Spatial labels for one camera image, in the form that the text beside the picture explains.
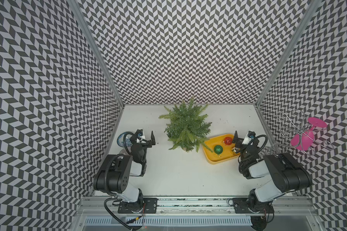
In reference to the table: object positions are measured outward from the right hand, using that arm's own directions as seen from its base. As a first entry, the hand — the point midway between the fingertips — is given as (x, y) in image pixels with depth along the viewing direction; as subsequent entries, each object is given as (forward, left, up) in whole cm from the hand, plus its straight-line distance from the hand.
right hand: (243, 134), depth 89 cm
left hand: (+2, +62, +1) cm, 62 cm away
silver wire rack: (+3, -28, +6) cm, 29 cm away
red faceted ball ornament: (-2, +8, -5) cm, 10 cm away
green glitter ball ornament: (-8, +16, -4) cm, 18 cm away
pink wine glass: (-14, -19, +16) cm, 29 cm away
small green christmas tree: (-7, +35, +17) cm, 40 cm away
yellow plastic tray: (-13, +20, -5) cm, 25 cm away
